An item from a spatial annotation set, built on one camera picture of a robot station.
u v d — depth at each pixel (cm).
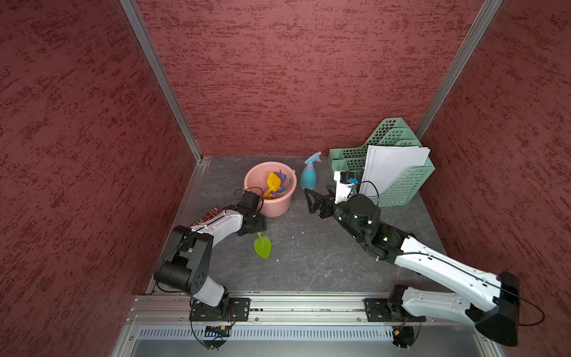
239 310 74
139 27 74
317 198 58
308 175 99
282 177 95
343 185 57
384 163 87
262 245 89
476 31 76
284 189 95
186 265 44
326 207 58
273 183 93
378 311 74
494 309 39
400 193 93
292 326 71
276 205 90
